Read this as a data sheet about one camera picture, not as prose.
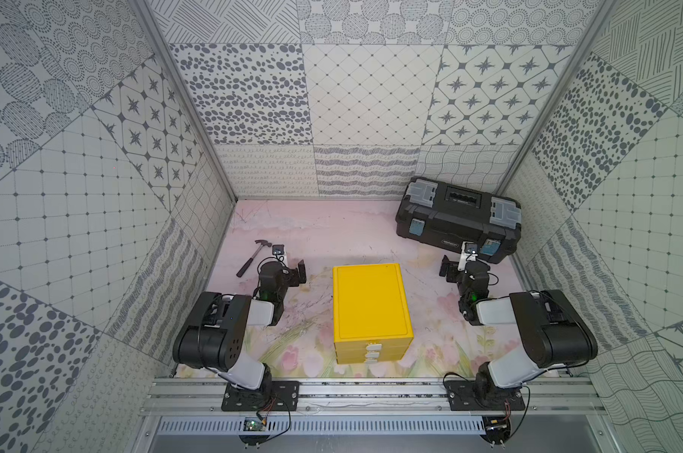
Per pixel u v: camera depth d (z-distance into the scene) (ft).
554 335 1.48
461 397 2.42
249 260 3.31
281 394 2.42
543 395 2.53
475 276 2.35
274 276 2.36
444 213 3.05
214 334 1.49
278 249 2.68
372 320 2.17
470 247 2.67
